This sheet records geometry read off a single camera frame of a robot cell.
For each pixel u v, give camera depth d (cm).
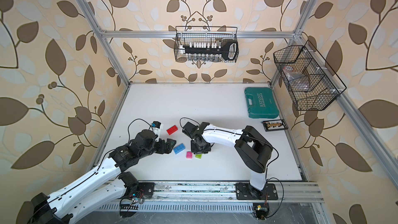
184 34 91
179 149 87
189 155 85
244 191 74
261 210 72
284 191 71
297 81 70
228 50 84
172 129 94
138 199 71
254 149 47
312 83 73
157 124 71
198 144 71
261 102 102
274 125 96
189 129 71
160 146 69
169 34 90
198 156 85
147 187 75
